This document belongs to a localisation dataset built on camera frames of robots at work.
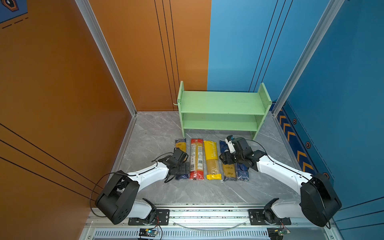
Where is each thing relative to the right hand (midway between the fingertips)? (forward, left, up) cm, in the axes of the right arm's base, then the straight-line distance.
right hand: (224, 155), depth 87 cm
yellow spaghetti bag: (-5, +7, -4) cm, 9 cm away
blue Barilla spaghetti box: (-8, -10, -5) cm, 14 cm away
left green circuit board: (-36, +40, -9) cm, 54 cm away
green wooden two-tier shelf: (+16, +1, +20) cm, 26 cm away
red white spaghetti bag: (-1, +16, -4) cm, 17 cm away
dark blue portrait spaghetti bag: (-9, -3, -5) cm, 10 cm away
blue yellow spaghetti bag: (-11, +24, -4) cm, 27 cm away
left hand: (-4, +25, -7) cm, 26 cm away
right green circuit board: (-36, -22, -11) cm, 44 cm away
